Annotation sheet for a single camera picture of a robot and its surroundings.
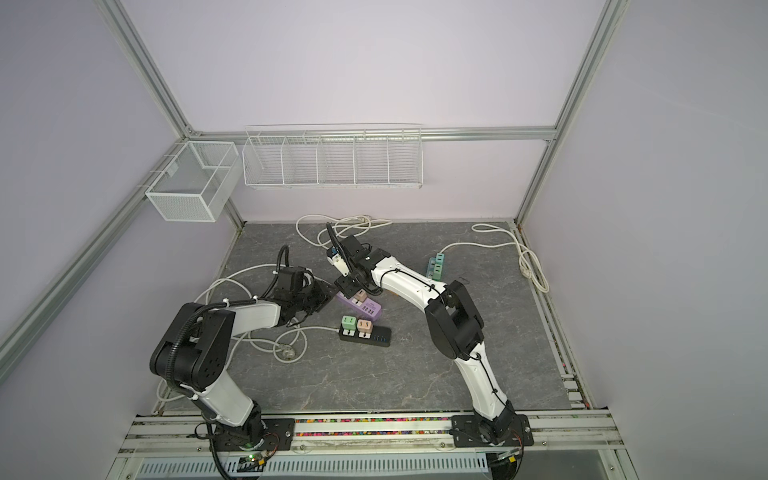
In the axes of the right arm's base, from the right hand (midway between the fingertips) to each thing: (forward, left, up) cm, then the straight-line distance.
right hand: (349, 283), depth 93 cm
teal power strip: (+8, -27, -2) cm, 29 cm away
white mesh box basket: (+28, +50, +18) cm, 60 cm away
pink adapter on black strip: (-14, -6, -2) cm, 15 cm away
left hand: (-1, +4, -4) cm, 5 cm away
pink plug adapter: (-3, -4, -1) cm, 5 cm away
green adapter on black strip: (-13, -1, -3) cm, 13 cm away
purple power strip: (-5, -6, -6) cm, 10 cm away
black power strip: (-15, -10, -5) cm, 19 cm away
